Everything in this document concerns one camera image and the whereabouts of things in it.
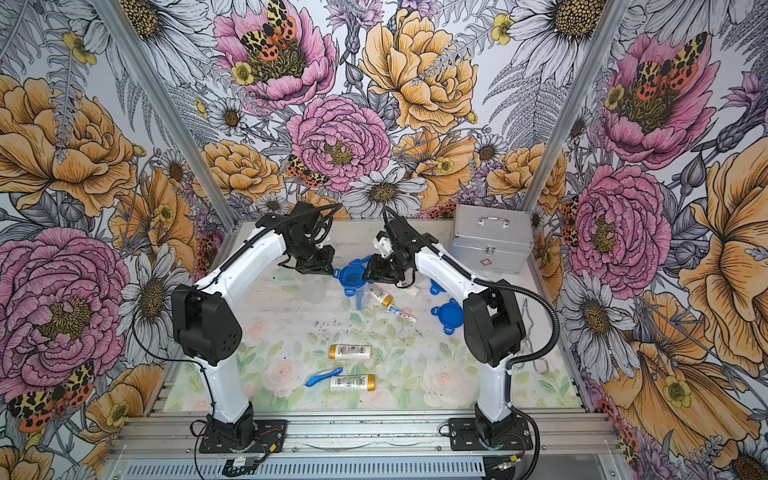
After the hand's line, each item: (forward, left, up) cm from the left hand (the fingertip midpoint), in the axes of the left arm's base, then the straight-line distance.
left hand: (329, 278), depth 86 cm
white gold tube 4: (+4, -25, -14) cm, 29 cm away
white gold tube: (-24, -7, -13) cm, 28 cm away
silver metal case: (+14, -49, 0) cm, 51 cm away
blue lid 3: (-3, -37, -17) cm, 41 cm away
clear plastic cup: (-2, -8, -5) cm, 10 cm away
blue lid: (+6, -32, -15) cm, 36 cm away
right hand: (-1, -11, -2) cm, 11 cm away
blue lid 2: (+4, -6, -4) cm, 8 cm away
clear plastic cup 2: (+5, +8, -13) cm, 16 cm away
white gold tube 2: (-16, -6, -13) cm, 21 cm away
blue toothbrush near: (-23, +4, -15) cm, 28 cm away
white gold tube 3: (+2, -14, -14) cm, 20 cm away
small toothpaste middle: (-2, -20, -15) cm, 25 cm away
